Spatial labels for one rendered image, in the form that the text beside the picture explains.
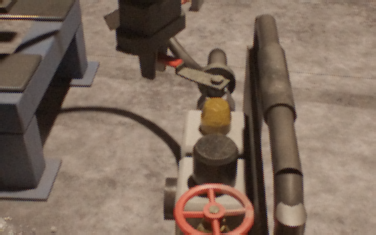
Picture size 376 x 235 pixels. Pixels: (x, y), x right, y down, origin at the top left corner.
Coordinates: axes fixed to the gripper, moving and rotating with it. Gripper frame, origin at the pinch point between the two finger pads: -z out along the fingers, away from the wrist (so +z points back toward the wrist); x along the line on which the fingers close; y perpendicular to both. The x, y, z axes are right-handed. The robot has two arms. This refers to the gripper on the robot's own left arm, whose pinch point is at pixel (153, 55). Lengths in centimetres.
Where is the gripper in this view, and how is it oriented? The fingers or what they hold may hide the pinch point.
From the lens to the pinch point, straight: 76.6
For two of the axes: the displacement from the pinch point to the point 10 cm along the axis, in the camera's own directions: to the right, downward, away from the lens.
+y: -8.5, -3.1, 4.3
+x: 5.3, -4.9, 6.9
